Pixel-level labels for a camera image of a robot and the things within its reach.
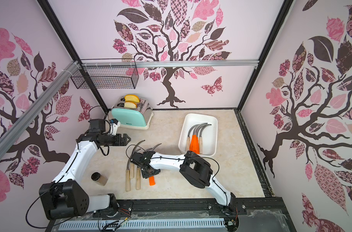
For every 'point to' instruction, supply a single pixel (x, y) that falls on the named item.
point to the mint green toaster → (138, 118)
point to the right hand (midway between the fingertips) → (147, 173)
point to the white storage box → (209, 134)
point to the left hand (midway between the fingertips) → (122, 142)
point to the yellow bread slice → (132, 97)
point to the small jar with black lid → (100, 179)
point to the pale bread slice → (130, 105)
